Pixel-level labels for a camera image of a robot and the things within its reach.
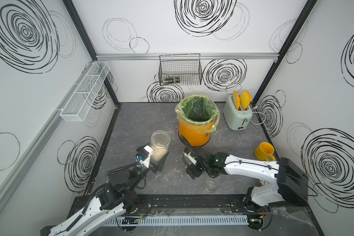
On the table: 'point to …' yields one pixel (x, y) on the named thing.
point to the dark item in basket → (172, 80)
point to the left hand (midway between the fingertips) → (159, 147)
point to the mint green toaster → (238, 120)
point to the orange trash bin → (196, 136)
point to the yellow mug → (263, 150)
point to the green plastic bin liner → (199, 111)
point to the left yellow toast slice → (236, 99)
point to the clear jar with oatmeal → (211, 184)
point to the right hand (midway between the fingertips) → (191, 167)
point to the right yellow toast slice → (245, 99)
